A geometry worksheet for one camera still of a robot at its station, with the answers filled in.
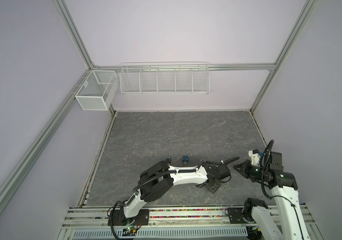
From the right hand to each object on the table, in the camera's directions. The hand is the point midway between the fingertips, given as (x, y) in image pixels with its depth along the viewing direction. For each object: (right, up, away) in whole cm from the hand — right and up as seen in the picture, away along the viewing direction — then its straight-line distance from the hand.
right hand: (235, 168), depth 75 cm
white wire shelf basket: (-42, +55, +29) cm, 75 cm away
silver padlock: (-35, -1, +18) cm, 40 cm away
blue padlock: (-24, +1, +18) cm, 30 cm away
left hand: (-11, -12, +6) cm, 18 cm away
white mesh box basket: (-85, +44, +25) cm, 99 cm away
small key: (-25, -1, +16) cm, 30 cm away
